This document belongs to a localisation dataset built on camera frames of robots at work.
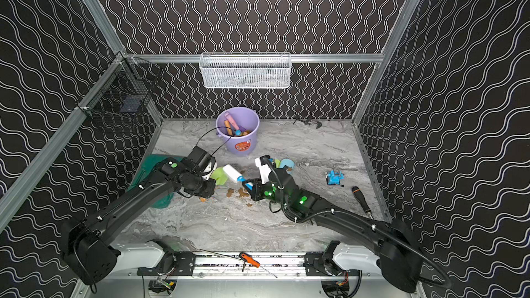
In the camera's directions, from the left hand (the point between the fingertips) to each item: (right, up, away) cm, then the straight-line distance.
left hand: (215, 191), depth 77 cm
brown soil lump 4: (-10, -7, +15) cm, 19 cm away
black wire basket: (-47, +45, +21) cm, 69 cm away
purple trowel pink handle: (+2, +29, +23) cm, 37 cm away
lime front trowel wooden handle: (0, +27, +24) cm, 36 cm away
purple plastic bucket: (+7, +17, +20) cm, 27 cm away
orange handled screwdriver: (+12, -24, -2) cm, 27 cm away
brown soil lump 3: (+11, -9, +13) cm, 19 cm away
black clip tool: (+44, +30, +43) cm, 68 cm away
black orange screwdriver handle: (+60, -6, +13) cm, 62 cm away
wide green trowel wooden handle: (0, +5, +7) cm, 9 cm away
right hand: (+11, +4, -3) cm, 12 cm away
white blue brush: (+7, +6, +1) cm, 9 cm away
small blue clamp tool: (+49, +2, +16) cm, 52 cm away
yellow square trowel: (+10, +23, +16) cm, 29 cm away
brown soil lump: (+3, -4, +16) cm, 16 cm away
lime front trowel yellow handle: (+7, +23, +13) cm, 27 cm away
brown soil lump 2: (+8, -4, +16) cm, 18 cm away
